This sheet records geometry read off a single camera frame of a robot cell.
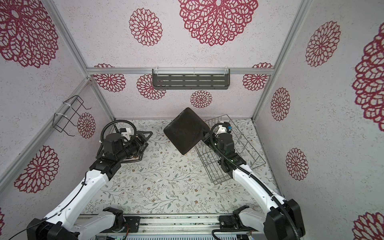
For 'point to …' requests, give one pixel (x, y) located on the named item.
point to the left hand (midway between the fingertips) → (151, 139)
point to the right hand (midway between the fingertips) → (201, 127)
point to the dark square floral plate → (133, 159)
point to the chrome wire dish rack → (209, 156)
